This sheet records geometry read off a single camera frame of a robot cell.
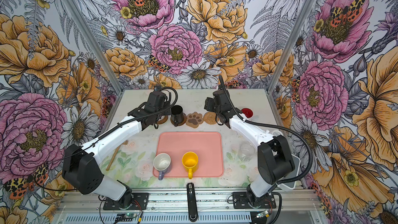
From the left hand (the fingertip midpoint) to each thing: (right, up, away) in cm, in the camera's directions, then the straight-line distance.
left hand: (164, 108), depth 85 cm
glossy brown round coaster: (+9, -8, +19) cm, 22 cm away
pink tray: (+24, -22, +8) cm, 34 cm away
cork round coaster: (+25, -7, +20) cm, 33 cm away
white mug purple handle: (-1, -29, -1) cm, 29 cm away
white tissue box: (+60, -36, -13) cm, 71 cm away
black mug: (+5, -4, +11) cm, 13 cm away
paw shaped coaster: (+15, -8, +20) cm, 26 cm away
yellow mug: (+13, -28, +2) cm, 31 cm away
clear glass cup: (+46, -24, +5) cm, 52 cm away
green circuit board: (-16, -50, -12) cm, 54 cm away
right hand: (+25, +2, +3) cm, 25 cm away
